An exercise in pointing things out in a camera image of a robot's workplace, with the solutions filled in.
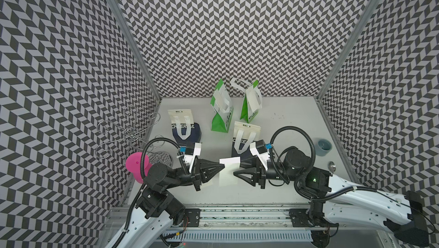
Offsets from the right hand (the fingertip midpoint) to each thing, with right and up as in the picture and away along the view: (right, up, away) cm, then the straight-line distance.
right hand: (236, 172), depth 57 cm
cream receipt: (-3, -2, 0) cm, 4 cm away
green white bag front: (-7, +15, +42) cm, 45 cm away
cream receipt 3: (-6, +28, +42) cm, 50 cm away
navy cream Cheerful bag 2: (+4, +10, +18) cm, 21 cm away
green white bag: (+8, +20, +42) cm, 47 cm away
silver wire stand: (-40, +10, +6) cm, 41 cm away
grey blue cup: (+50, +1, +37) cm, 62 cm away
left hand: (-4, +2, -1) cm, 5 cm away
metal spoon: (+51, -8, +30) cm, 59 cm away
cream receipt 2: (+11, +28, +35) cm, 46 cm away
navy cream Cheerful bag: (-24, +10, +28) cm, 39 cm away
